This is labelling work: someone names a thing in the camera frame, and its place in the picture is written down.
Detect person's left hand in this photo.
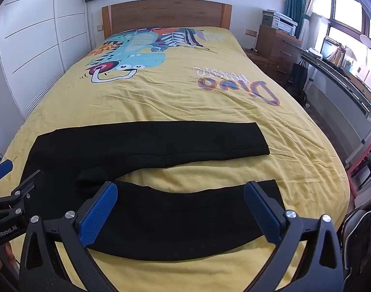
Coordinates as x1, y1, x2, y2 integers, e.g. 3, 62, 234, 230
0, 242, 16, 270

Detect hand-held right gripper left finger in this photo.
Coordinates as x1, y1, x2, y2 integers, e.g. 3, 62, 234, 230
20, 181, 125, 292

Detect wooden nightstand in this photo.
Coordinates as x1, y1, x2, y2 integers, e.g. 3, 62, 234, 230
245, 49, 279, 76

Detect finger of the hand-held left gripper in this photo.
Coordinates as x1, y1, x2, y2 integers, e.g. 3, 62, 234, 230
0, 160, 13, 186
0, 170, 45, 224

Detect white printer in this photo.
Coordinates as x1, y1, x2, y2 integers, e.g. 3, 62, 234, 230
261, 10, 298, 35

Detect black bag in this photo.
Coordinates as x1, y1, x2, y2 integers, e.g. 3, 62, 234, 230
287, 61, 309, 93

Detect wooden dresser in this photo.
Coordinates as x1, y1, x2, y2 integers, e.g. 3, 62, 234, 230
256, 24, 303, 86

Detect window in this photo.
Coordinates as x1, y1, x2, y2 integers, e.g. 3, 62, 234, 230
321, 0, 371, 64

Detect black pants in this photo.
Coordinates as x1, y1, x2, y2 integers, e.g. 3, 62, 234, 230
25, 121, 285, 261

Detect wooden headboard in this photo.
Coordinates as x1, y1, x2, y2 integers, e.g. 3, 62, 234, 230
102, 0, 232, 40

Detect yellow printed bed sheet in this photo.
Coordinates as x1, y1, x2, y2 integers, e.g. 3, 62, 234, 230
0, 26, 351, 292

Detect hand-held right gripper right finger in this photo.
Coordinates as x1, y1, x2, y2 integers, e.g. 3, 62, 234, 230
243, 181, 348, 292

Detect black office chair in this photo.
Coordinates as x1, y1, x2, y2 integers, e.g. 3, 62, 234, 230
337, 207, 371, 292

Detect long desk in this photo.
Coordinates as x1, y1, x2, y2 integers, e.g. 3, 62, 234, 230
299, 47, 371, 122

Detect white wardrobe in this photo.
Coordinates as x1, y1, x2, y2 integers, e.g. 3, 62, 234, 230
0, 0, 92, 159

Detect white radiator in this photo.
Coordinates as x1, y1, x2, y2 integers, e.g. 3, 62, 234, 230
307, 64, 371, 146

